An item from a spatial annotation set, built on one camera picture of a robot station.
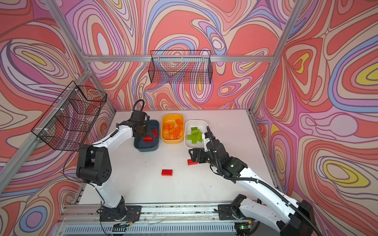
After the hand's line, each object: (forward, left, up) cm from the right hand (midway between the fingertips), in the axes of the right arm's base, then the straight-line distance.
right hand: (197, 154), depth 76 cm
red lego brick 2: (+23, +27, -10) cm, 37 cm away
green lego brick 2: (+18, +1, -15) cm, 23 cm away
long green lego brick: (+21, +2, -15) cm, 26 cm away
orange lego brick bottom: (+32, +21, -15) cm, 41 cm away
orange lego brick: (+34, +11, -14) cm, 39 cm away
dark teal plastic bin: (+15, +35, -14) cm, 40 cm away
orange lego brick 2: (+32, +17, -15) cm, 39 cm away
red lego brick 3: (+3, +4, -15) cm, 16 cm away
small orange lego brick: (+23, +19, -16) cm, 34 cm away
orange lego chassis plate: (+26, +13, -15) cm, 33 cm away
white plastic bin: (+31, -5, -14) cm, 35 cm away
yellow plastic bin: (+38, +17, -14) cm, 44 cm away
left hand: (+22, +30, -6) cm, 38 cm away
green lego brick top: (+25, -2, -15) cm, 29 cm away
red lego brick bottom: (-3, +18, -16) cm, 24 cm away
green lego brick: (+28, 0, -14) cm, 31 cm away
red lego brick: (+19, +32, -13) cm, 40 cm away
